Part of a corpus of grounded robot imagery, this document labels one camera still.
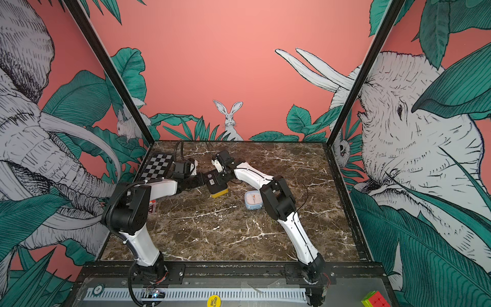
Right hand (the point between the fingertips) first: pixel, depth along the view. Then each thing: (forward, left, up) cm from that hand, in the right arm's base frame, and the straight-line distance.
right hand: (216, 177), depth 98 cm
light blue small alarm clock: (-12, -20, -3) cm, 23 cm away
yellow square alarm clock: (-8, -2, +7) cm, 11 cm away
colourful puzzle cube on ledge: (-50, -63, -1) cm, 81 cm away
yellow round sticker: (-52, -6, -4) cm, 52 cm away
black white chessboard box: (+7, +34, -1) cm, 35 cm away
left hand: (+1, +4, 0) cm, 4 cm away
